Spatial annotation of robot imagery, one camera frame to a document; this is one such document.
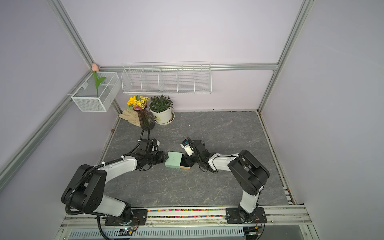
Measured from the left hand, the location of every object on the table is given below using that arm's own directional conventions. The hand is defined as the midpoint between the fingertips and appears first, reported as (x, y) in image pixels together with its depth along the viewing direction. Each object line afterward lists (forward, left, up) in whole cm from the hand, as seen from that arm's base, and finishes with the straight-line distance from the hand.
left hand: (166, 158), depth 91 cm
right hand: (+2, -12, 0) cm, 12 cm away
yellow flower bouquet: (+28, +15, +21) cm, 38 cm away
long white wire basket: (+45, -3, +27) cm, 52 cm away
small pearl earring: (-14, -26, -2) cm, 30 cm away
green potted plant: (+33, +3, +15) cm, 36 cm away
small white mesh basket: (+23, +39, +31) cm, 55 cm away
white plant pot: (+30, +3, +4) cm, 30 cm away
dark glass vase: (+28, +14, +7) cm, 32 cm away
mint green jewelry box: (-2, -7, 0) cm, 7 cm away
